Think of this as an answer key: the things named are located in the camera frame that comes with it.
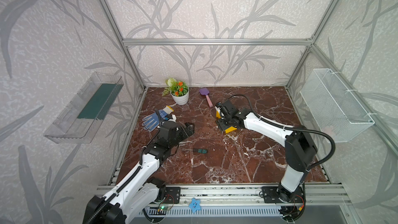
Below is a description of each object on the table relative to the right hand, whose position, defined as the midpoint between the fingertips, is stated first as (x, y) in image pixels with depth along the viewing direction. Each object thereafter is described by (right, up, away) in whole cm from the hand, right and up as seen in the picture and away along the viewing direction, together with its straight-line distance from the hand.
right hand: (221, 121), depth 89 cm
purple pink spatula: (-10, +19, +27) cm, 34 cm away
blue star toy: (-13, -36, -19) cm, 43 cm away
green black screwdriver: (-13, -16, -3) cm, 21 cm away
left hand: (-17, -2, -8) cm, 19 cm away
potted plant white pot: (-27, +18, +11) cm, 34 cm away
